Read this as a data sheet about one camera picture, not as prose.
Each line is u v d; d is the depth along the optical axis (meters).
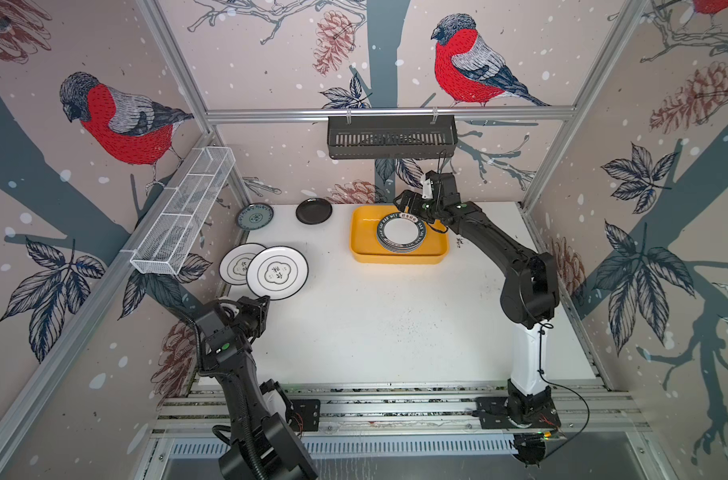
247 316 0.71
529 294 0.54
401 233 1.08
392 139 1.05
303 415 0.73
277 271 0.88
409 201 0.85
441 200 0.74
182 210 0.79
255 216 1.18
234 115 0.92
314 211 1.18
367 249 1.06
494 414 0.73
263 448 0.42
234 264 1.04
